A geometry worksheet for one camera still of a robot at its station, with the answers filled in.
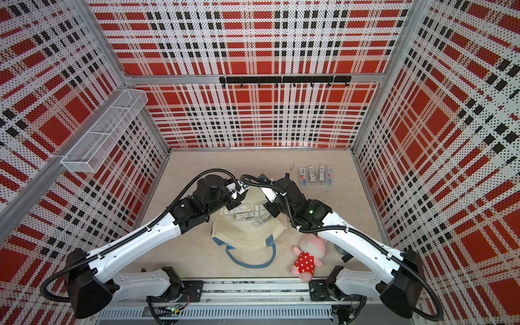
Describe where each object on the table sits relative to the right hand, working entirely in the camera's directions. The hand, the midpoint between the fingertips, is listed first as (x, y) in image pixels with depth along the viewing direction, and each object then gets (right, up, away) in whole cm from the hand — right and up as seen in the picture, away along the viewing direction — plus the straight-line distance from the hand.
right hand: (271, 193), depth 75 cm
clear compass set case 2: (+28, +6, +33) cm, 44 cm away
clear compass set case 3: (+31, +5, +32) cm, 45 cm away
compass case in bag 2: (-4, -13, +14) cm, 20 cm away
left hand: (-11, +3, +2) cm, 11 cm away
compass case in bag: (-11, -12, +16) cm, 23 cm away
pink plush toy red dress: (+15, -24, +2) cm, 28 cm away
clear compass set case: (+22, +4, +33) cm, 40 cm away
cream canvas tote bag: (-11, -16, +12) cm, 23 cm away
